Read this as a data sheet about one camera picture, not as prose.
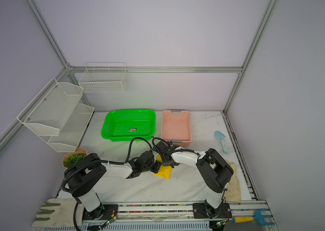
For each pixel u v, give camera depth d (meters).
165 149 0.72
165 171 0.87
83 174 0.49
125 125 1.11
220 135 1.04
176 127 1.13
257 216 0.73
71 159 0.80
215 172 0.47
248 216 0.73
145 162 0.71
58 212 0.73
